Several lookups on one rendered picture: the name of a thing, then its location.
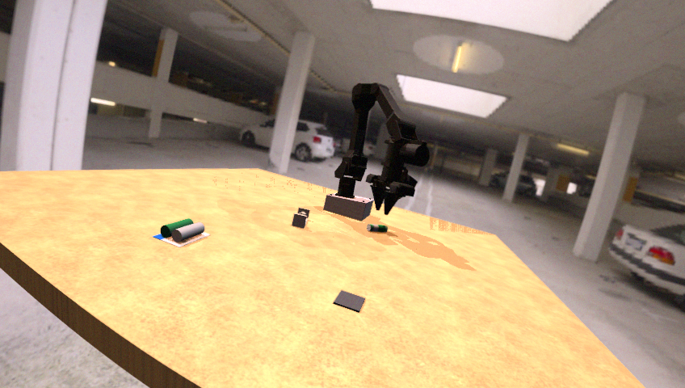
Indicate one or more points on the green and white battery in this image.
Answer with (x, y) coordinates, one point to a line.
(377, 228)

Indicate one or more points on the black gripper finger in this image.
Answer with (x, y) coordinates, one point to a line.
(390, 200)
(379, 195)

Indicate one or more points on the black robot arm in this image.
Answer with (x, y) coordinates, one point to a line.
(404, 145)

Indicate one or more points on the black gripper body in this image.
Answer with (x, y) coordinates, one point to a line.
(390, 178)

